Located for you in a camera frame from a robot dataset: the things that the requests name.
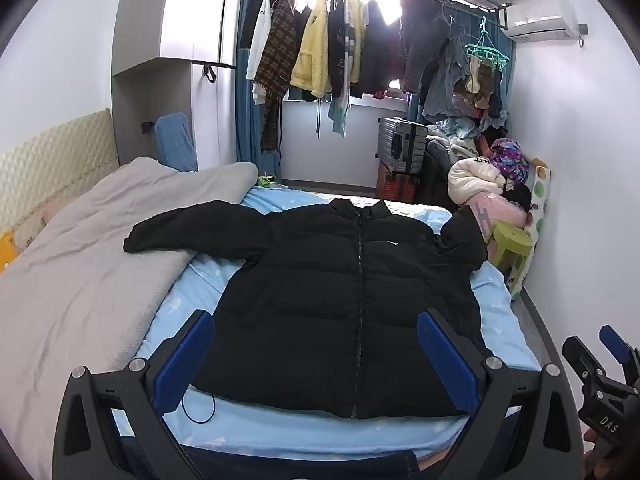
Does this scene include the colourful purple bag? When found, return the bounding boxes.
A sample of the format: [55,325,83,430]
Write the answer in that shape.
[489,137,530,186]

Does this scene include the grey duvet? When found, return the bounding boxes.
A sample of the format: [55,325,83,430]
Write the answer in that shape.
[0,157,258,461]

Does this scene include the pink cloth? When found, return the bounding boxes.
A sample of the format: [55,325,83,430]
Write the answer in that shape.
[465,192,528,256]

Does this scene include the polka dot board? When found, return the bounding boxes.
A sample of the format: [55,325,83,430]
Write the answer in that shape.
[505,157,552,295]

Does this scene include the person's right hand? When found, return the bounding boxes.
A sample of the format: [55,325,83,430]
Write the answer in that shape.
[582,427,608,480]

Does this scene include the blue covered chair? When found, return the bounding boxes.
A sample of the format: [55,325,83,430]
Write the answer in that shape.
[154,111,198,173]

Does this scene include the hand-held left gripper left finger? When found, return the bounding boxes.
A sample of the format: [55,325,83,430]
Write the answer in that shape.
[52,309,216,480]

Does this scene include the yellow plush toy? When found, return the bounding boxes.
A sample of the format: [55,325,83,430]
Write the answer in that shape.
[0,230,15,273]

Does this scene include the cream puffer coat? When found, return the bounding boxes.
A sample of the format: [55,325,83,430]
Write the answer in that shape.
[447,157,506,206]

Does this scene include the grey suitcase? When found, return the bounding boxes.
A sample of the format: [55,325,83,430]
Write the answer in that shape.
[376,116,428,176]

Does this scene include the light blue bed sheet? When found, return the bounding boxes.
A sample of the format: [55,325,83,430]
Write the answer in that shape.
[112,185,543,461]

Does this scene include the white yellow striped sweater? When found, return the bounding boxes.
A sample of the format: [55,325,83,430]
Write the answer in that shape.
[342,0,368,86]

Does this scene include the red suitcase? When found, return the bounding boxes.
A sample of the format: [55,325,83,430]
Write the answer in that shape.
[376,160,418,201]

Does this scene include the light blue hanging cloth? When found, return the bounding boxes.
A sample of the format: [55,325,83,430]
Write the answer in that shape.
[327,85,351,138]

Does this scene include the beige padded headboard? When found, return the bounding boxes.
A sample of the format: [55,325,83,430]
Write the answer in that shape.
[0,108,120,233]

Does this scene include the yellow fleece jacket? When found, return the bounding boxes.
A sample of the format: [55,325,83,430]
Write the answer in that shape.
[291,0,333,98]

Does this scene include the white wardrobe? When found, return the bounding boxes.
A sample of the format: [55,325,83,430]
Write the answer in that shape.
[111,0,244,173]

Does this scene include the green plastic stool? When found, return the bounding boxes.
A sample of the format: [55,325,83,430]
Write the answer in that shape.
[487,221,533,295]

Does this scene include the white hoodie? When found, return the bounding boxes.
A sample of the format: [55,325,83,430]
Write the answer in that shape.
[246,0,273,106]

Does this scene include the black hanging jacket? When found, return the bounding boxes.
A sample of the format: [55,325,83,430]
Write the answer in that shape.
[350,0,401,100]

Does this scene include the bunch of hanging socks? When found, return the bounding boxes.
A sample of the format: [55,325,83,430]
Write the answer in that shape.
[452,57,503,118]

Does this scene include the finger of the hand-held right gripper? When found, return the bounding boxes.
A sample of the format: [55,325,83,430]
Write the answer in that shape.
[561,336,608,396]
[598,325,640,386]

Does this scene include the green clip hanger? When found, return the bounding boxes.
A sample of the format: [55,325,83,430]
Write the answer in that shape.
[465,17,512,73]

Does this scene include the blue curtain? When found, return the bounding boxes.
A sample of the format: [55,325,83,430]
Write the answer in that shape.
[235,0,283,181]
[480,5,513,126]

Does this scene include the brown houndstooth coat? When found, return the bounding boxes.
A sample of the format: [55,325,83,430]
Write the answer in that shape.
[247,0,298,153]

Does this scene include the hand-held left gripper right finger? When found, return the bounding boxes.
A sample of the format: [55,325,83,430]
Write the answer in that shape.
[416,308,583,480]

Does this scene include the black cable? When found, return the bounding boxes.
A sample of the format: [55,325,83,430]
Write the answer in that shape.
[180,387,217,424]

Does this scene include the black puffer jacket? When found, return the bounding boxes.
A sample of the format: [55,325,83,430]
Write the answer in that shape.
[123,198,493,420]

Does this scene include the dark hanging coat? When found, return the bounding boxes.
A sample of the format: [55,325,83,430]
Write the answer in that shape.
[399,0,453,96]

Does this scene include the pile of light clothes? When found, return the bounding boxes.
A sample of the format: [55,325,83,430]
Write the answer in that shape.
[425,117,493,161]

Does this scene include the dark patterned cardigan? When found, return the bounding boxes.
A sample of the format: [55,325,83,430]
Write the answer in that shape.
[327,0,351,101]

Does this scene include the denim shirt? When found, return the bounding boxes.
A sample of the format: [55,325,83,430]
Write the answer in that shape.
[422,35,473,121]

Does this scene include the white air conditioner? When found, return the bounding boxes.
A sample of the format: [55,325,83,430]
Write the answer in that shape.
[499,0,581,43]

